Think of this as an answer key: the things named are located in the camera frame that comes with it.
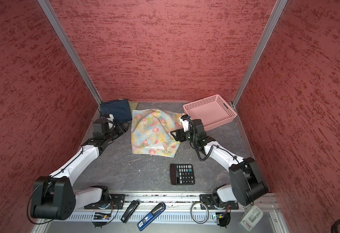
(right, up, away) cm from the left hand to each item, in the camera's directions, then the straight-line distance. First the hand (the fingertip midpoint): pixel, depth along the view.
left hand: (126, 127), depth 86 cm
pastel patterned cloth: (+13, -4, +14) cm, 20 cm away
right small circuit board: (+54, -45, -15) cm, 71 cm away
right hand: (+29, -4, -1) cm, 29 cm away
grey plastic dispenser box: (+66, -42, -18) cm, 81 cm away
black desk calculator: (+34, -27, -4) cm, 43 cm away
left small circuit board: (-8, -44, -14) cm, 47 cm away
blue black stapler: (+18, -41, -19) cm, 48 cm away
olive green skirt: (-5, +16, +30) cm, 35 cm away
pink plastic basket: (+61, +11, +31) cm, 69 cm away
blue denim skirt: (-12, +12, +20) cm, 26 cm away
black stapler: (+7, -39, -17) cm, 44 cm away
